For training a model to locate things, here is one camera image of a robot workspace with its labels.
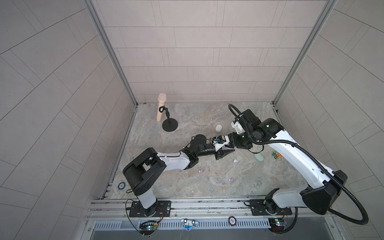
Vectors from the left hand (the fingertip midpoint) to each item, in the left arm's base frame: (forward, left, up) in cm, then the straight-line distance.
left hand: (233, 147), depth 74 cm
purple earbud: (-6, +16, -16) cm, 23 cm away
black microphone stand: (+25, +38, -15) cm, 48 cm away
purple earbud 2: (-11, -1, -16) cm, 19 cm away
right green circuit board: (-30, -19, -17) cm, 39 cm away
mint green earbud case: (+1, -18, -15) cm, 23 cm away
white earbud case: (+22, +4, -14) cm, 27 cm away
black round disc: (-29, +2, -16) cm, 33 cm away
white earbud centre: (0, -4, -16) cm, 17 cm away
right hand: (0, +3, +3) cm, 4 cm away
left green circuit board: (-31, +40, -15) cm, 53 cm away
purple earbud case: (-6, +4, +9) cm, 12 cm away
